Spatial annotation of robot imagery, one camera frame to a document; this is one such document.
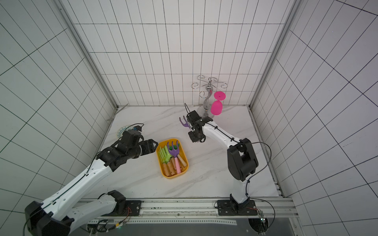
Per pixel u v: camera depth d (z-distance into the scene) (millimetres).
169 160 870
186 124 949
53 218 380
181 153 912
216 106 970
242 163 481
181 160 859
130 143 585
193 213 726
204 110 1108
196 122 653
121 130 1004
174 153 880
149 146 680
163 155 871
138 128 692
